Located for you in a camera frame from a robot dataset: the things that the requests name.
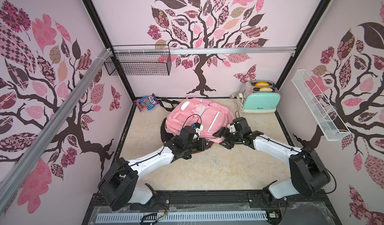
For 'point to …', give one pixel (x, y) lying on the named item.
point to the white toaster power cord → (240, 101)
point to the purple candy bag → (146, 103)
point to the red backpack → (211, 142)
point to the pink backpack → (203, 114)
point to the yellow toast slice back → (262, 84)
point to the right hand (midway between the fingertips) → (214, 140)
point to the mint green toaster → (260, 96)
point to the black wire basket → (139, 65)
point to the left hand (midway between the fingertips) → (209, 146)
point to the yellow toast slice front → (265, 89)
